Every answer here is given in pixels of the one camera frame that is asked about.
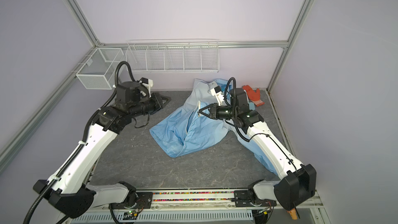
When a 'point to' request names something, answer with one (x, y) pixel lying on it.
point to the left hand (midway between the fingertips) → (171, 101)
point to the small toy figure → (293, 213)
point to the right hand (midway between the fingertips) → (199, 113)
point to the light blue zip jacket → (184, 132)
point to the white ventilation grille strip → (235, 216)
